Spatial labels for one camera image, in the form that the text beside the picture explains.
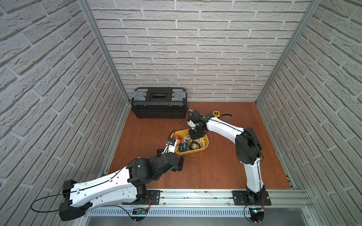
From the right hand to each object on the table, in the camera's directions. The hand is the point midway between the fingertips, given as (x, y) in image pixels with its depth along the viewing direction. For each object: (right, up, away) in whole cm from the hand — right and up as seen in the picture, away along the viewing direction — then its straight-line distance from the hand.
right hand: (194, 136), depth 93 cm
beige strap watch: (+5, -4, -2) cm, 7 cm away
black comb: (+27, +15, +18) cm, 36 cm away
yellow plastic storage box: (-1, -5, -1) cm, 6 cm away
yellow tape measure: (+19, +16, +17) cm, 30 cm away
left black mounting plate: (-23, -31, -18) cm, 43 cm away
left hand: (-9, -5, -23) cm, 25 cm away
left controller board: (-30, -35, -21) cm, 51 cm away
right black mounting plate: (+23, -31, -20) cm, 43 cm away
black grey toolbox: (-22, +23, +3) cm, 32 cm away
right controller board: (+31, -37, -22) cm, 53 cm away
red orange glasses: (-10, -2, 0) cm, 10 cm away
